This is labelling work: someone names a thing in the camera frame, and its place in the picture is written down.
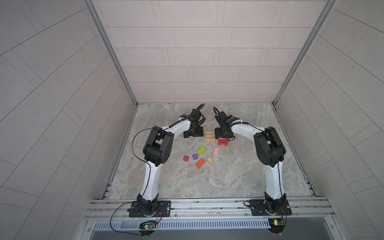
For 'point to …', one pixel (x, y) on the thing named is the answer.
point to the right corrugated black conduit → (214, 108)
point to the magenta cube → (186, 158)
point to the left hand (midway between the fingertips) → (200, 132)
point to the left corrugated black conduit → (199, 107)
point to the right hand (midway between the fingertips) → (219, 135)
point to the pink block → (216, 151)
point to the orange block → (200, 163)
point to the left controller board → (148, 225)
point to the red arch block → (224, 142)
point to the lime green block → (201, 150)
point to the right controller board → (276, 225)
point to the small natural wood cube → (209, 160)
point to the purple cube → (195, 156)
